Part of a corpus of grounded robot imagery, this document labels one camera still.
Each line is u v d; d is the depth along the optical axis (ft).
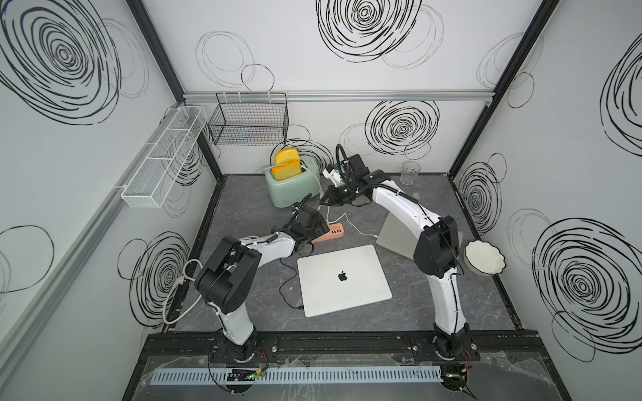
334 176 2.71
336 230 3.18
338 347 2.47
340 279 2.84
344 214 3.06
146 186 2.32
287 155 3.24
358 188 2.23
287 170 3.11
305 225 2.42
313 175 3.26
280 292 2.77
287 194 3.29
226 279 1.54
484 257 2.97
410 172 3.83
